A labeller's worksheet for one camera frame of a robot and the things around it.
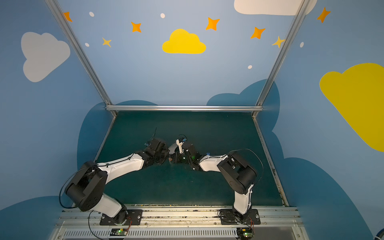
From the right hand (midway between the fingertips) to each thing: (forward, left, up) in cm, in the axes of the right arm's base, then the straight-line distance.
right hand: (170, 155), depth 89 cm
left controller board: (-39, +20, -7) cm, 44 cm away
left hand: (+3, -2, 0) cm, 3 cm away
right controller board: (-35, -41, -9) cm, 55 cm away
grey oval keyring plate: (+7, 0, -3) cm, 7 cm away
